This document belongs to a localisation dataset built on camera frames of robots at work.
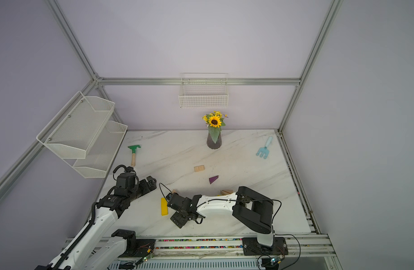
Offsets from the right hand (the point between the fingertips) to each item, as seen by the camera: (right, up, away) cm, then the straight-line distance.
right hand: (183, 214), depth 84 cm
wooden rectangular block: (+7, +21, +16) cm, 28 cm away
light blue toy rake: (+50, +32, +27) cm, 65 cm away
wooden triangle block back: (+22, +10, +4) cm, 25 cm away
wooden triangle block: (-7, +10, +9) cm, 15 cm away
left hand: (-18, +15, 0) cm, 23 cm away
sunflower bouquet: (+16, +49, +7) cm, 52 cm away
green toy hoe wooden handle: (-37, +33, +25) cm, 56 cm away
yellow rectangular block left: (-10, +3, +2) cm, 11 cm away
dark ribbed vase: (+14, +36, +24) cm, 46 cm away
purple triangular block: (+14, +16, +10) cm, 23 cm away
